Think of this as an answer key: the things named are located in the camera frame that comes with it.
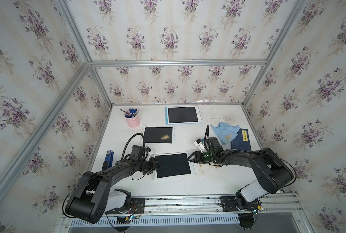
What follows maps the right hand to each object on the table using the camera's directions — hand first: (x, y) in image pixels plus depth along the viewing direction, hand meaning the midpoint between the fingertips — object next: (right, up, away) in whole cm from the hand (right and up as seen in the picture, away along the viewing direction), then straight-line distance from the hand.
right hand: (193, 161), depth 88 cm
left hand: (-19, -3, -4) cm, 19 cm away
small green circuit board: (-31, -21, -19) cm, 42 cm away
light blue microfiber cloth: (+25, +16, +11) cm, 32 cm away
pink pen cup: (-40, +23, +13) cm, 48 cm away
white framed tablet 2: (-22, +15, +11) cm, 29 cm away
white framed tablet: (-12, -2, 0) cm, 12 cm away
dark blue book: (+35, +10, +10) cm, 38 cm away
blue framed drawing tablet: (-9, +29, +27) cm, 40 cm away
